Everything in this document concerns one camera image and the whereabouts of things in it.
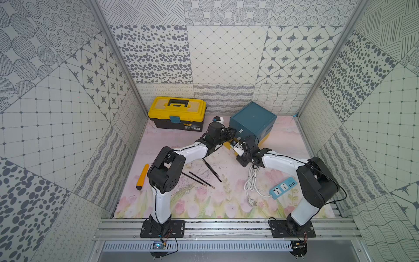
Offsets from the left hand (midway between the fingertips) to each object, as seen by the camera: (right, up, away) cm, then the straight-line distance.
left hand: (236, 128), depth 90 cm
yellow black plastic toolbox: (-35, +9, +8) cm, 37 cm away
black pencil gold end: (-19, -30, 0) cm, 35 cm away
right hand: (+4, -17, +4) cm, 18 cm away
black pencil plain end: (-14, -25, +3) cm, 28 cm away
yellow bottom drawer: (-5, -9, -4) cm, 11 cm away
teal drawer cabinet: (+8, +5, -2) cm, 10 cm away
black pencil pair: (-24, -29, 0) cm, 37 cm away
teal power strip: (+22, -33, -6) cm, 40 cm away
